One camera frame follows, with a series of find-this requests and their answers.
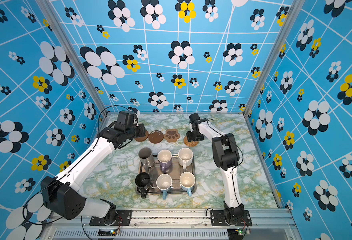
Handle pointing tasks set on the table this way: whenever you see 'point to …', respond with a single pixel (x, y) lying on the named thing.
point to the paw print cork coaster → (171, 135)
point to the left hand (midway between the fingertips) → (146, 127)
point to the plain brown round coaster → (142, 139)
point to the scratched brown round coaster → (155, 136)
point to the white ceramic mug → (185, 155)
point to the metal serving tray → (176, 180)
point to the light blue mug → (164, 182)
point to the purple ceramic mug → (165, 157)
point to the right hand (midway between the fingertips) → (194, 139)
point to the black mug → (143, 182)
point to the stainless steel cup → (147, 161)
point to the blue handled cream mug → (187, 181)
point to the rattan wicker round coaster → (191, 143)
